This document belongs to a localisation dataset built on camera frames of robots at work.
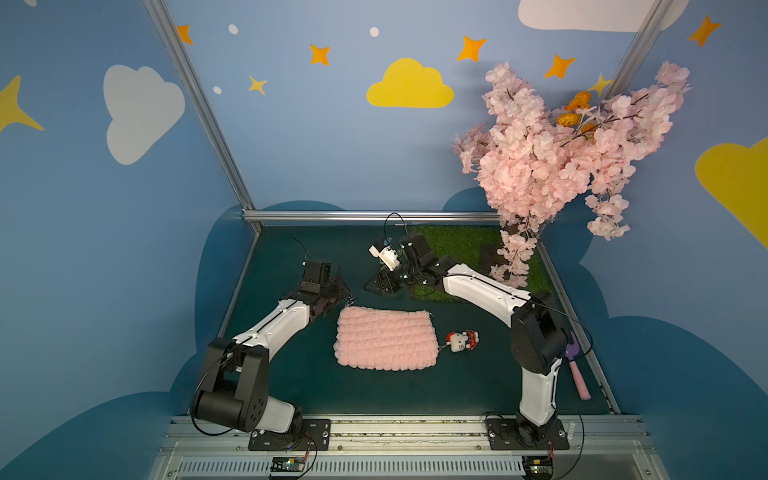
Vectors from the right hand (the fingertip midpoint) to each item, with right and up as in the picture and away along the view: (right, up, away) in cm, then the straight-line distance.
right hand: (373, 280), depth 85 cm
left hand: (-8, -1, +6) cm, 10 cm away
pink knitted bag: (+1, -17, 0) cm, 17 cm away
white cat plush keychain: (+25, -19, +2) cm, 32 cm away
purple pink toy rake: (+59, -22, +2) cm, 63 cm away
